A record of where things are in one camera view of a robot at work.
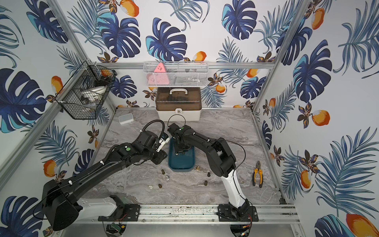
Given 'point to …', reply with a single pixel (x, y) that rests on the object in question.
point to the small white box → (126, 118)
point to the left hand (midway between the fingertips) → (164, 151)
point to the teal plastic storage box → (185, 161)
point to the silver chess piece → (167, 177)
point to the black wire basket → (89, 75)
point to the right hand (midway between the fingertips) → (182, 149)
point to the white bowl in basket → (94, 94)
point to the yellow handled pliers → (258, 166)
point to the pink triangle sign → (159, 77)
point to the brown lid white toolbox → (178, 104)
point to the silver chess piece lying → (150, 187)
